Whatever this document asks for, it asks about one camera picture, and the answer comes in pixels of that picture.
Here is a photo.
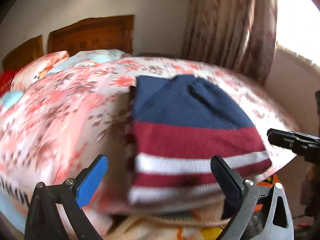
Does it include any red white striped sweater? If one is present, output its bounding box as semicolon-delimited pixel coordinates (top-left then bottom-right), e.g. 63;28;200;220
129;75;271;205

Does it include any floral pink bed sheet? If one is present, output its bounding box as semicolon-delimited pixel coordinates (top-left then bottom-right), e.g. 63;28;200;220
1;57;299;239

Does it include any window with metal bars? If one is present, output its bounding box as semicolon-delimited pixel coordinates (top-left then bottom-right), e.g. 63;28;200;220
277;0;319;65

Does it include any small light blue cloth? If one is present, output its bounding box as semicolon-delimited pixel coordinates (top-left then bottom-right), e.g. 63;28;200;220
1;90;24;110

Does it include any red pillow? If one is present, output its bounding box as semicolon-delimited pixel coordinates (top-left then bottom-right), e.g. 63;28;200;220
0;70;18;97

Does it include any pink floral pillow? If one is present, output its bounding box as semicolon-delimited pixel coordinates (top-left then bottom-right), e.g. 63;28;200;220
10;50;69;92

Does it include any light blue floral pillow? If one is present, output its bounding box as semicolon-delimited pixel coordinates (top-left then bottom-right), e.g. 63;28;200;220
47;49;125;75

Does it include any small wooden headboard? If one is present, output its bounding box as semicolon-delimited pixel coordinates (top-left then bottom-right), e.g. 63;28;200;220
2;35;44;70

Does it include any dark wooden nightstand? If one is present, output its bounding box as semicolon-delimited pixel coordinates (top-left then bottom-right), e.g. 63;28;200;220
137;52;180;59

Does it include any large wooden headboard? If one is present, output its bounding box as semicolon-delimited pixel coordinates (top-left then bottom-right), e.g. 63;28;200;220
47;15;135;56

